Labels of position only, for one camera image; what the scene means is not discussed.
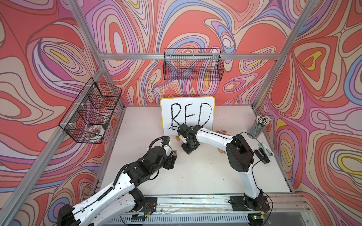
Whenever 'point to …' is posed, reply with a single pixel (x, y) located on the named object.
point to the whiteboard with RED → (191, 111)
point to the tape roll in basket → (97, 129)
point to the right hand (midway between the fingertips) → (190, 153)
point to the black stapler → (263, 153)
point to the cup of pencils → (260, 122)
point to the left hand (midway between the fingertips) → (173, 155)
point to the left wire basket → (86, 121)
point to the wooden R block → (175, 152)
